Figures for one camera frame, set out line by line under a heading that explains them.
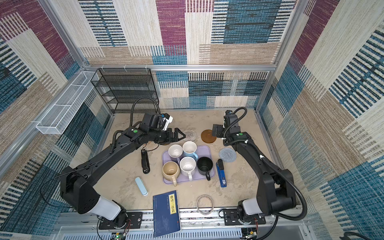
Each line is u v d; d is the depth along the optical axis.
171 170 0.89
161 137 0.67
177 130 0.70
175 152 0.96
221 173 0.85
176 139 0.67
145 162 0.89
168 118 0.73
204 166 0.87
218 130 0.79
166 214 0.75
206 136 1.04
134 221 0.73
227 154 0.96
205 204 0.78
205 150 0.99
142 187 0.81
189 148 0.94
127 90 1.11
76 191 0.42
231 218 0.73
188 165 0.89
